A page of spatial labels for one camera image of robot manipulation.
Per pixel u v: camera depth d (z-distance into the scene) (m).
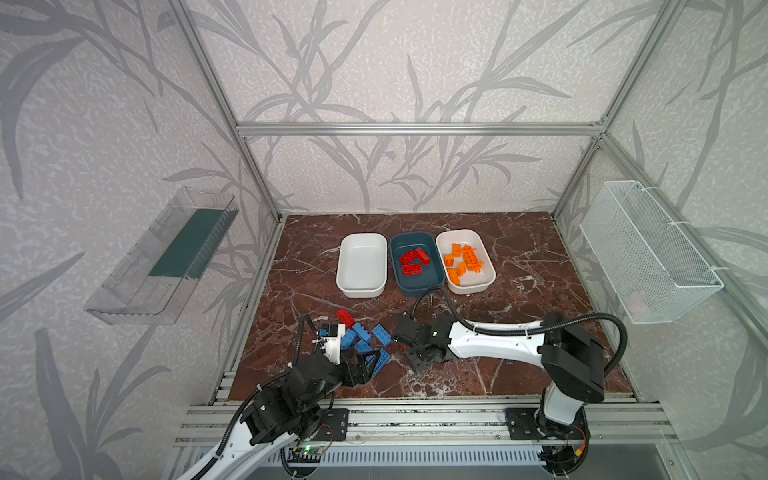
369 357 0.73
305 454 0.72
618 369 0.83
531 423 0.73
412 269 1.02
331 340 0.68
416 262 1.05
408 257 1.05
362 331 0.87
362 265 1.05
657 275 0.61
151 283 0.63
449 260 1.02
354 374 0.66
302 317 0.96
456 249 1.08
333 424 0.74
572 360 0.44
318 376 0.56
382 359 0.84
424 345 0.61
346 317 0.91
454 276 1.01
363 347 0.85
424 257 1.05
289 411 0.57
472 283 0.98
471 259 1.02
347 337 0.87
